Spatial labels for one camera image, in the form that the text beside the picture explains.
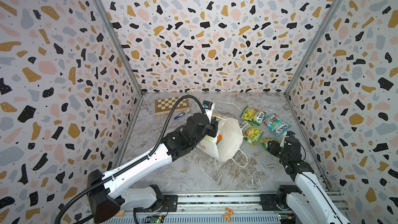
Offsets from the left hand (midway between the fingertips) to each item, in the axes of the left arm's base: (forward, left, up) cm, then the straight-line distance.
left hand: (218, 117), depth 69 cm
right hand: (-2, -31, -22) cm, 38 cm away
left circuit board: (-34, +29, -31) cm, 54 cm away
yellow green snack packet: (+22, -26, -28) cm, 44 cm away
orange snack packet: (+2, -2, -24) cm, 24 cm away
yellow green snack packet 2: (+8, -22, -29) cm, 38 cm away
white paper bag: (+1, -7, -23) cm, 24 cm away
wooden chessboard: (+31, +34, -28) cm, 54 cm away
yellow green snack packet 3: (0, -28, -25) cm, 37 cm away
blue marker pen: (+27, +20, -29) cm, 45 cm away
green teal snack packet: (+14, -39, -28) cm, 50 cm away
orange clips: (-33, -4, -29) cm, 45 cm away
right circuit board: (-35, -31, -32) cm, 57 cm away
